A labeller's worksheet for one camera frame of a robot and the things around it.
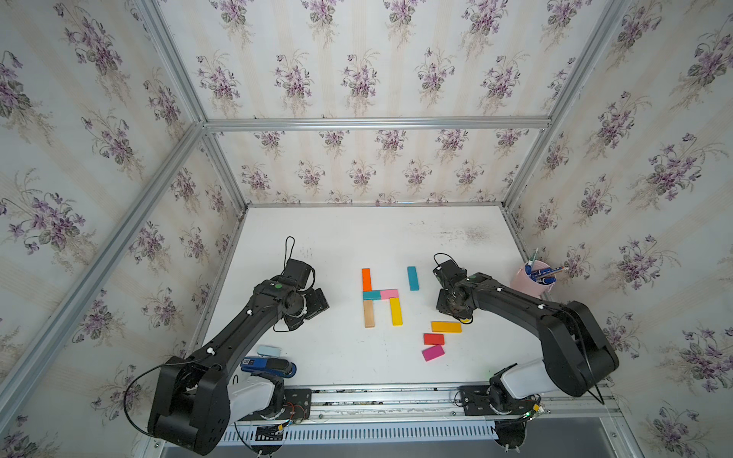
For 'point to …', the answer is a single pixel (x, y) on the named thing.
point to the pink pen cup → (524, 283)
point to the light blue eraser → (269, 350)
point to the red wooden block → (433, 339)
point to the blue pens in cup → (543, 275)
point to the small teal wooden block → (371, 295)
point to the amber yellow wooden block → (447, 327)
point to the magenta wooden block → (432, 352)
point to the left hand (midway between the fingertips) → (321, 312)
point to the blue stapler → (269, 365)
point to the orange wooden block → (366, 280)
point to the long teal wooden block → (412, 279)
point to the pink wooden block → (388, 294)
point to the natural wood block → (368, 314)
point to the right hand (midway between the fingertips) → (450, 308)
